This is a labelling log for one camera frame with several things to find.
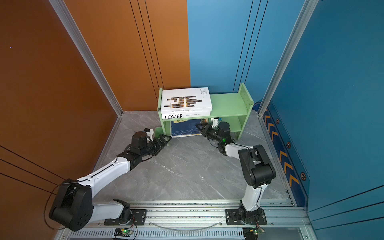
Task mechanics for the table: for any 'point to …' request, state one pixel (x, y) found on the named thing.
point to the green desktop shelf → (230, 107)
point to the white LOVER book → (172, 115)
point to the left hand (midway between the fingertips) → (169, 139)
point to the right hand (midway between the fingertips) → (196, 126)
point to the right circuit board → (252, 233)
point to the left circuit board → (123, 232)
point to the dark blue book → (185, 127)
